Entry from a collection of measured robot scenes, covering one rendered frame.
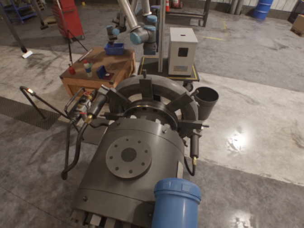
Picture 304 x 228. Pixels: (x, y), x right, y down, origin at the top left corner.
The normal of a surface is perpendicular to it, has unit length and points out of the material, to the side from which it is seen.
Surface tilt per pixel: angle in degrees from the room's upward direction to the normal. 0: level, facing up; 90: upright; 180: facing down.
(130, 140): 0
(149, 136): 12
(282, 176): 0
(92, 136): 0
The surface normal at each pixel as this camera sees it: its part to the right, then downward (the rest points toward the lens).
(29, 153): 0.00, -0.67
